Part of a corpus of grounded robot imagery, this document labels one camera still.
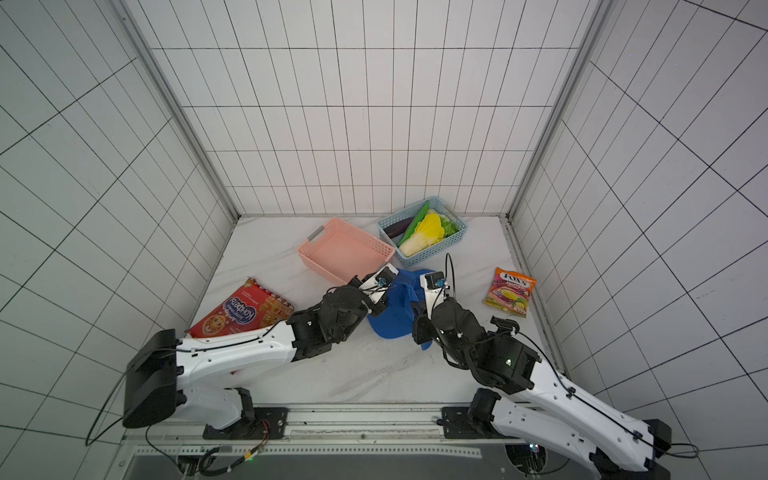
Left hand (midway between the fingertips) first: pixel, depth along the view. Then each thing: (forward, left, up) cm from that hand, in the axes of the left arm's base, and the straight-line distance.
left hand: (379, 275), depth 74 cm
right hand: (-9, -6, +1) cm, 11 cm away
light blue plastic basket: (+46, -22, -18) cm, 54 cm away
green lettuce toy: (+31, -24, -15) cm, 42 cm away
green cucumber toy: (+36, -13, -18) cm, 42 cm away
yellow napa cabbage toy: (+27, -16, -15) cm, 35 cm away
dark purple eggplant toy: (+34, -6, -19) cm, 39 cm away
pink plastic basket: (+25, +15, -22) cm, 37 cm away
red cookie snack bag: (+1, +41, -19) cm, 45 cm away
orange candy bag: (+7, -42, -21) cm, 48 cm away
